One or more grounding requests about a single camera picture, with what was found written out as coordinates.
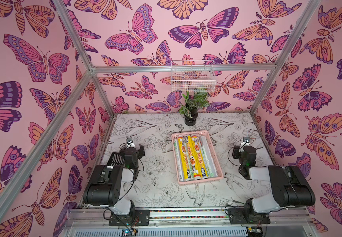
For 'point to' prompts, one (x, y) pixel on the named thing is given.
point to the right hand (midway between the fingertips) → (238, 145)
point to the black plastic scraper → (116, 159)
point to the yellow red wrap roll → (194, 168)
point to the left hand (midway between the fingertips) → (134, 144)
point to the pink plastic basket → (218, 167)
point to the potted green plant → (192, 103)
